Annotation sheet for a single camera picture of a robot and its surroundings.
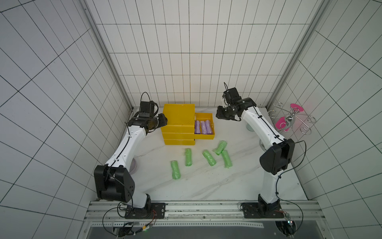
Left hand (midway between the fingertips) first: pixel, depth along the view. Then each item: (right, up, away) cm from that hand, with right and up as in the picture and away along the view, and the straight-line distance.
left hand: (163, 122), depth 84 cm
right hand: (+33, +6, +4) cm, 34 cm away
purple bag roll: (+20, -3, +11) cm, 23 cm away
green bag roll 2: (+14, -22, +6) cm, 26 cm away
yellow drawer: (+26, +4, +26) cm, 37 cm away
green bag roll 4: (+38, -24, +4) cm, 45 cm away
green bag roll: (+7, -29, -1) cm, 30 cm away
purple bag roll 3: (+27, -3, +11) cm, 30 cm away
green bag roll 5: (+35, -16, +10) cm, 40 cm away
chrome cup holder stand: (+68, +4, -8) cm, 69 cm away
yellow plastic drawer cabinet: (+10, -3, -2) cm, 11 cm away
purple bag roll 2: (+24, -3, +10) cm, 27 cm away
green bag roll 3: (+28, -23, +4) cm, 36 cm away
